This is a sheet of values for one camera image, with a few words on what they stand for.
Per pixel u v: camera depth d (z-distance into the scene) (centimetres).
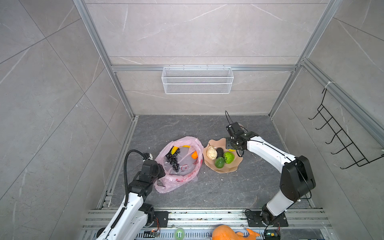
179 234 70
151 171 63
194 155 92
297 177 45
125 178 55
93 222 74
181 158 95
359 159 59
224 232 64
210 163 90
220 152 94
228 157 88
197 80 100
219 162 86
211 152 90
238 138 65
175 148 90
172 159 91
